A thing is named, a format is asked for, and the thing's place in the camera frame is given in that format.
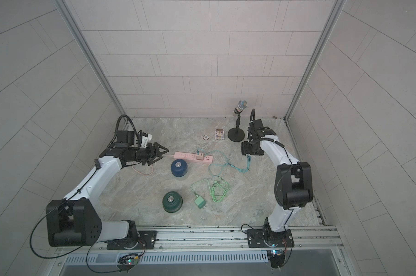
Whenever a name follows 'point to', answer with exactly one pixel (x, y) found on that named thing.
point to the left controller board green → (127, 262)
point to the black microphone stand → (237, 134)
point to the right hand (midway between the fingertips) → (247, 149)
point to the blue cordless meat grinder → (179, 167)
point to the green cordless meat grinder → (172, 202)
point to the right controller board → (276, 257)
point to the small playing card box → (219, 134)
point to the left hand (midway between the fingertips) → (168, 151)
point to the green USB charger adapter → (200, 202)
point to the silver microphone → (242, 104)
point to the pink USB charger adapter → (200, 156)
